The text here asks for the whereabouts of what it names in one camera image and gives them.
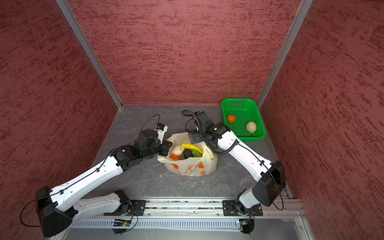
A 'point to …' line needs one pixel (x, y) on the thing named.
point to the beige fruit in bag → (177, 150)
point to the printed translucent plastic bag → (192, 166)
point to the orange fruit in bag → (175, 158)
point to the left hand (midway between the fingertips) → (171, 147)
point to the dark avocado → (187, 153)
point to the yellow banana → (189, 146)
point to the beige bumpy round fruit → (251, 127)
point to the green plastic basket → (242, 116)
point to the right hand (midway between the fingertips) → (198, 137)
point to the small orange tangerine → (231, 118)
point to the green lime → (196, 154)
